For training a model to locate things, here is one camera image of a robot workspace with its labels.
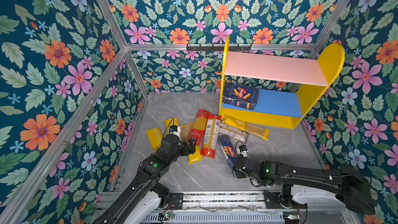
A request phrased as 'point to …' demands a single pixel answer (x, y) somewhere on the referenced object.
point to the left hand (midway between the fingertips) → (191, 139)
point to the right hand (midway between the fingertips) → (233, 169)
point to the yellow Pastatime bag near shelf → (259, 131)
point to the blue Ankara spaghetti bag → (224, 142)
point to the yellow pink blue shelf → (276, 88)
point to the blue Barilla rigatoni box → (240, 96)
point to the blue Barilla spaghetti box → (228, 151)
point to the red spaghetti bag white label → (210, 136)
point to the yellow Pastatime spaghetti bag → (174, 122)
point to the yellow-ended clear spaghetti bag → (185, 130)
